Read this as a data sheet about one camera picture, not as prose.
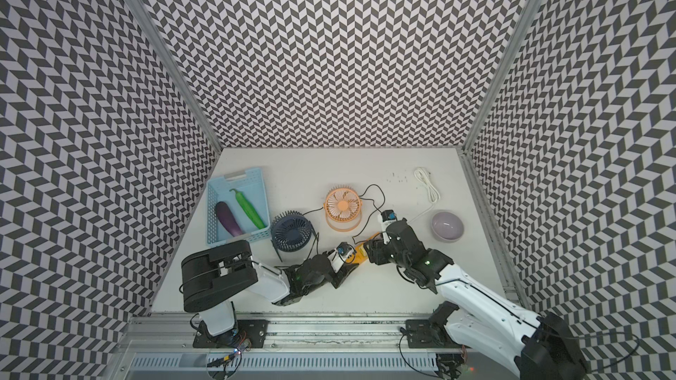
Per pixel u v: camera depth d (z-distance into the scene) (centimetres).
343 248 74
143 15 81
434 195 101
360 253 86
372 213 96
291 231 82
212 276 47
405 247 60
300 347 72
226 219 94
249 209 98
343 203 91
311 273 65
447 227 96
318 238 91
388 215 72
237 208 101
